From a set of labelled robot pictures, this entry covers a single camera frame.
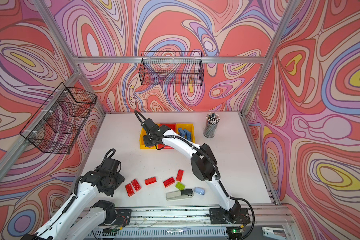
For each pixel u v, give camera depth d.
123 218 0.72
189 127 1.06
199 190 0.80
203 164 0.54
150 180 0.84
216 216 0.73
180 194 0.77
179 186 0.82
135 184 0.83
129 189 0.81
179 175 0.86
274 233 0.68
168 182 0.84
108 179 0.58
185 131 1.04
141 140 0.96
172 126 0.96
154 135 0.65
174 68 0.96
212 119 0.92
